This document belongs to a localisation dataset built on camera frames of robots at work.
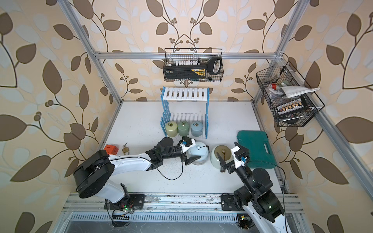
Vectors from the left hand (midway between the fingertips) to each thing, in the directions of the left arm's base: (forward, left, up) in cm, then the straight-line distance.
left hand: (198, 149), depth 76 cm
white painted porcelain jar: (+2, -2, -5) cm, 5 cm away
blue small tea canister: (+18, 0, -8) cm, 20 cm away
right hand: (-4, -13, +9) cm, 16 cm away
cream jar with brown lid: (+1, -15, -5) cm, 16 cm away
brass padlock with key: (+7, +47, -17) cm, 50 cm away
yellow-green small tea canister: (+18, +17, -7) cm, 26 cm away
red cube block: (+5, +53, -12) cm, 55 cm away
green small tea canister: (+19, +9, -8) cm, 22 cm away
